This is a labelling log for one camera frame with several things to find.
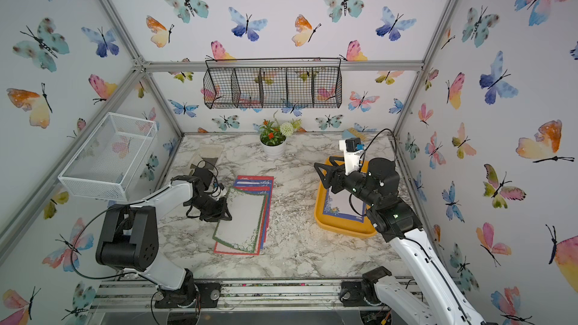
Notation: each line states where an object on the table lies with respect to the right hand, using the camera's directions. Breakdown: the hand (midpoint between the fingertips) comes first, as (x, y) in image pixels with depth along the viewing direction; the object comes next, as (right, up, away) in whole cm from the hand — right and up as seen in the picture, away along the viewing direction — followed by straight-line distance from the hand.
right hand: (326, 160), depth 65 cm
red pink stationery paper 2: (-24, -9, +40) cm, 47 cm away
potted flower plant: (-19, +10, +35) cm, 41 cm away
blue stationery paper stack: (+9, -19, +29) cm, 36 cm away
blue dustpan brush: (+22, +13, +57) cm, 62 cm away
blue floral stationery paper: (-33, -11, +37) cm, 51 cm away
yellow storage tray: (+7, -26, +23) cm, 36 cm away
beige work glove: (-51, +2, +46) cm, 69 cm away
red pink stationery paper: (-34, -32, +17) cm, 50 cm away
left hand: (-34, -22, +24) cm, 47 cm away
